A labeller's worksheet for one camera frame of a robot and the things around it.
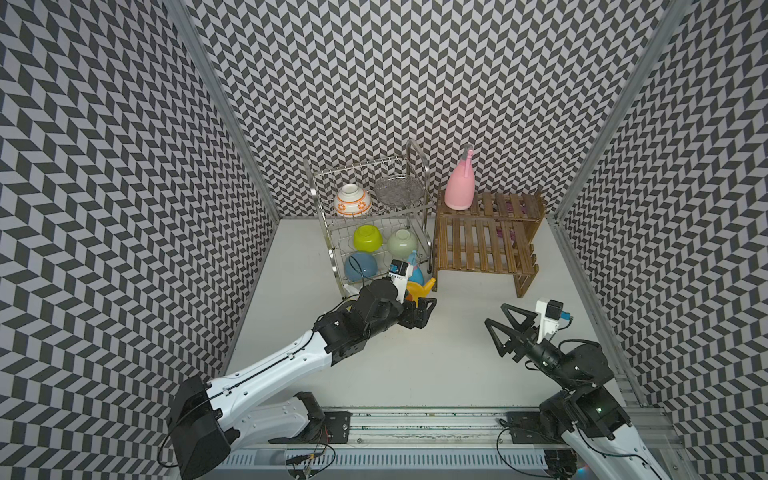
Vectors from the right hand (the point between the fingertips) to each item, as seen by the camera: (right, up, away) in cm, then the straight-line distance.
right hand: (492, 319), depth 69 cm
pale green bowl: (-21, +18, +32) cm, 42 cm away
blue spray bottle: (-16, +8, +23) cm, 29 cm away
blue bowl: (-35, +10, +30) cm, 47 cm away
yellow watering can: (-16, +3, +20) cm, 26 cm away
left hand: (-17, +4, +4) cm, 18 cm away
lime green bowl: (-33, +19, +32) cm, 50 cm away
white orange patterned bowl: (-35, +29, +10) cm, 47 cm away
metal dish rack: (-29, +27, +17) cm, 43 cm away
